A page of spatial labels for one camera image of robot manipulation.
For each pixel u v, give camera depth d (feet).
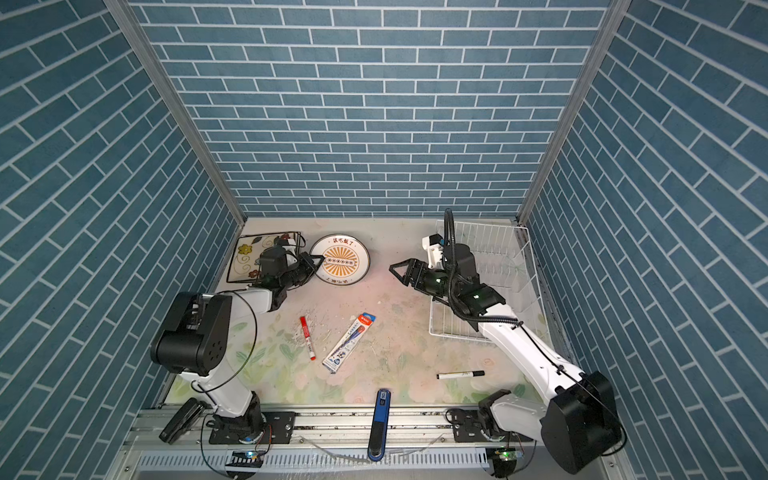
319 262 3.04
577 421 1.31
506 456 2.34
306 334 2.94
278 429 2.45
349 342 2.85
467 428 2.40
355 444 2.37
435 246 2.33
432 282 2.21
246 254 3.45
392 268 2.40
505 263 3.44
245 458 2.37
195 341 1.58
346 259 3.19
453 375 2.73
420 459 2.32
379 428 2.41
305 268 2.82
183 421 2.41
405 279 2.22
